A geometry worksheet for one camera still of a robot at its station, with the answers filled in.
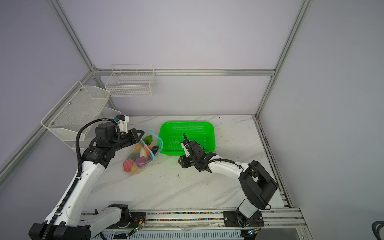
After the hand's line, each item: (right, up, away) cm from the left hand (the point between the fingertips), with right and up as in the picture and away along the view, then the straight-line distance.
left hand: (143, 133), depth 73 cm
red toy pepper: (-15, -20, +14) cm, 29 cm away
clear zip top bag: (-6, -13, +17) cm, 23 cm away
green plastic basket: (+8, -1, +35) cm, 36 cm away
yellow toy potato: (-10, -21, +11) cm, 25 cm away
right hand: (+17, -16, +12) cm, 26 cm away
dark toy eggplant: (+4, -9, +6) cm, 12 cm away
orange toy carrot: (-1, -4, +9) cm, 10 cm away
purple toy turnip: (-4, -16, +9) cm, 19 cm away
